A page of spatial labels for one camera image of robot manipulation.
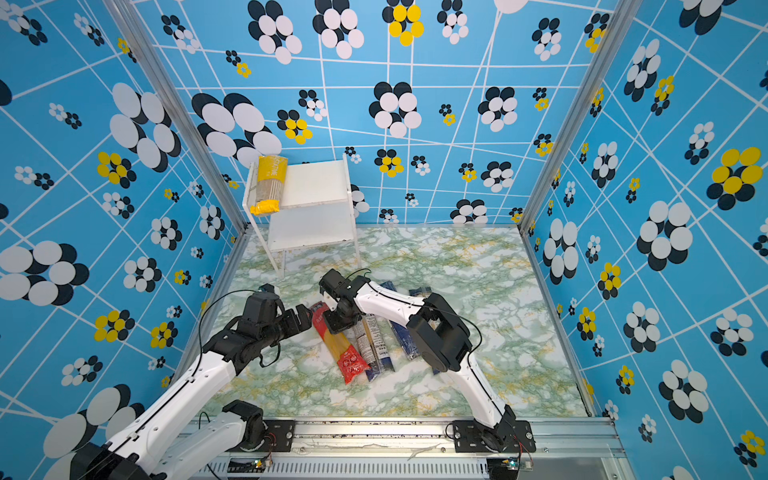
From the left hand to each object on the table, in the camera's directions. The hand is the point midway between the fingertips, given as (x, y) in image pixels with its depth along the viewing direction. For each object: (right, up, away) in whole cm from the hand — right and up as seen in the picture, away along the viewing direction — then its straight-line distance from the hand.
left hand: (302, 316), depth 83 cm
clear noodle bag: (+20, -8, +5) cm, 22 cm away
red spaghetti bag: (+14, -12, -2) cm, 19 cm away
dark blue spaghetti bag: (+28, -6, +6) cm, 29 cm away
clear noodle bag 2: (+35, +5, +16) cm, 38 cm away
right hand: (+7, -6, +8) cm, 12 cm away
